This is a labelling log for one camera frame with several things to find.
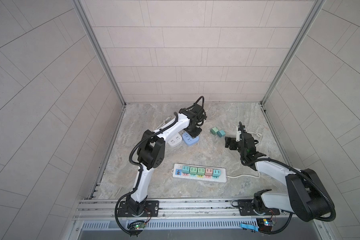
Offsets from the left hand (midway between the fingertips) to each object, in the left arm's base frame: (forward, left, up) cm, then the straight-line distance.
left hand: (198, 131), depth 92 cm
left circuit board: (-47, +29, -4) cm, 55 cm away
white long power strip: (-25, -13, -4) cm, 29 cm away
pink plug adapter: (-24, -4, -1) cm, 25 cm away
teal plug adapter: (-23, +8, 0) cm, 25 cm away
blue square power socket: (-4, +6, -5) cm, 9 cm away
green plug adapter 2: (-24, -1, -1) cm, 24 cm away
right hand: (-3, -19, -1) cm, 20 cm away
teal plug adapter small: (-25, -9, -1) cm, 27 cm away
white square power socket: (-4, +14, -5) cm, 16 cm away
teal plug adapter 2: (+2, -15, -5) cm, 16 cm away
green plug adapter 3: (+4, -11, -6) cm, 13 cm away
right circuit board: (-46, -30, -7) cm, 55 cm away
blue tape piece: (-47, -23, -4) cm, 53 cm away
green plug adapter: (-24, +4, -1) cm, 24 cm away
